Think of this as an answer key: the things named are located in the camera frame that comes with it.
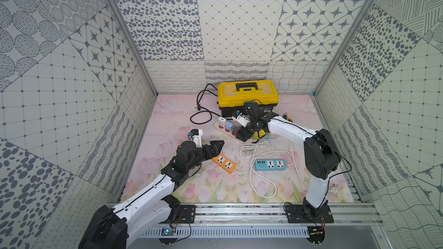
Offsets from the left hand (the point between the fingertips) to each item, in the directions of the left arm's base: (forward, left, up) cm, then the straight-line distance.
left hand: (219, 141), depth 78 cm
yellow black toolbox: (+31, -6, 0) cm, 31 cm away
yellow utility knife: (+26, -42, -17) cm, 53 cm away
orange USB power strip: (-4, -2, -15) cm, 16 cm away
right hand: (+12, -12, -10) cm, 20 cm away
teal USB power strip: (-4, -25, -15) cm, 30 cm away
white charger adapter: (+18, 0, -10) cm, 21 cm away
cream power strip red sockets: (+14, -6, -15) cm, 21 cm away
